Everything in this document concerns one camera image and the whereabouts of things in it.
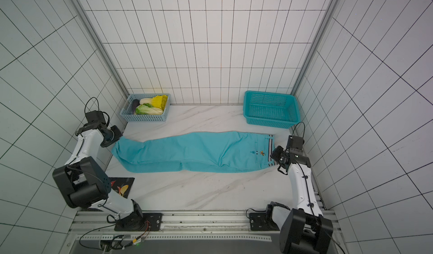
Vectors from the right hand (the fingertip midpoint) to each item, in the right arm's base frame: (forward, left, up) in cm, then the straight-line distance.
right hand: (269, 151), depth 85 cm
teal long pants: (+2, +34, -9) cm, 35 cm away
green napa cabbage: (+27, +75, -1) cm, 80 cm away
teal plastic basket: (+40, -7, -11) cm, 42 cm away
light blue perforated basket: (+33, +67, +1) cm, 74 cm away
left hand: (+1, +80, +4) cm, 80 cm away
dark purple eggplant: (+35, +89, -5) cm, 96 cm away
